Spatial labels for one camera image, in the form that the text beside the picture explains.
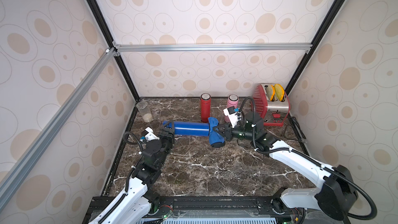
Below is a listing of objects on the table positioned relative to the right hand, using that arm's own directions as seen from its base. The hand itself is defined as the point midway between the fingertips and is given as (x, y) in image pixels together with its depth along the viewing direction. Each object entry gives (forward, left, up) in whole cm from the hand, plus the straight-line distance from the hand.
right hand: (212, 132), depth 72 cm
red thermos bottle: (+25, +5, -11) cm, 28 cm away
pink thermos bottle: (+24, -11, -3) cm, 26 cm away
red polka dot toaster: (+24, -38, -13) cm, 46 cm away
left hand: (+2, +16, +4) cm, 16 cm away
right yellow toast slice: (+35, -41, -5) cm, 54 cm away
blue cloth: (-2, -1, -1) cm, 2 cm away
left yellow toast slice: (+35, -36, -6) cm, 51 cm away
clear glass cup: (+23, +44, -14) cm, 51 cm away
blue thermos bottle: (-1, +11, +3) cm, 11 cm away
